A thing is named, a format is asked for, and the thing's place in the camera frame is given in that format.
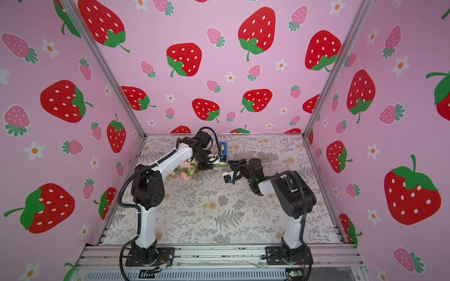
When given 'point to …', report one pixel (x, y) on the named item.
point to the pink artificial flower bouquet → (186, 170)
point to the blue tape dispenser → (222, 151)
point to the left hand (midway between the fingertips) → (212, 163)
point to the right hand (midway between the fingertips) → (228, 159)
